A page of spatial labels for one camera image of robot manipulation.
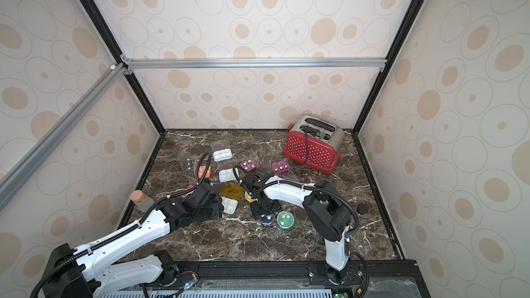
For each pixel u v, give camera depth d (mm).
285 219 857
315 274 731
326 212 479
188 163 1052
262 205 769
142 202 834
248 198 695
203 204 614
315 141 919
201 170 1012
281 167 1029
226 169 1009
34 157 558
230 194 954
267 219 872
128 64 903
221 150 1123
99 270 422
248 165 1033
